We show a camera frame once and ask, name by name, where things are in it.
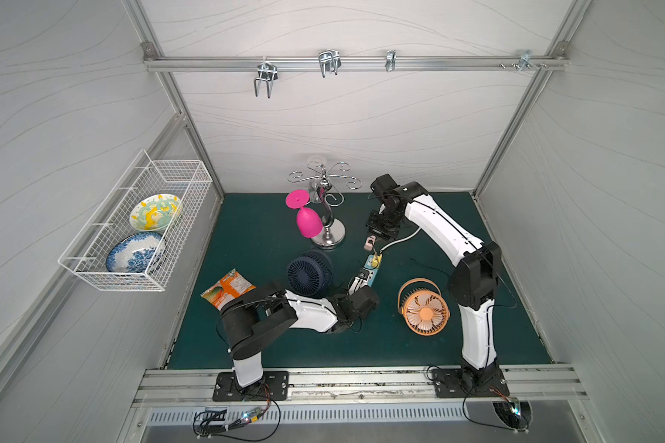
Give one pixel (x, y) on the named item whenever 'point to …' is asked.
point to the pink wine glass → (308, 222)
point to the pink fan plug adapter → (368, 245)
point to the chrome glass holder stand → (328, 181)
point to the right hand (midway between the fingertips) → (368, 233)
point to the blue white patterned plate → (139, 253)
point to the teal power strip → (372, 271)
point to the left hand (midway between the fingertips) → (363, 298)
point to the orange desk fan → (425, 307)
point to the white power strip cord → (403, 240)
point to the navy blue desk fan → (310, 273)
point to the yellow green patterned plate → (155, 212)
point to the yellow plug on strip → (376, 260)
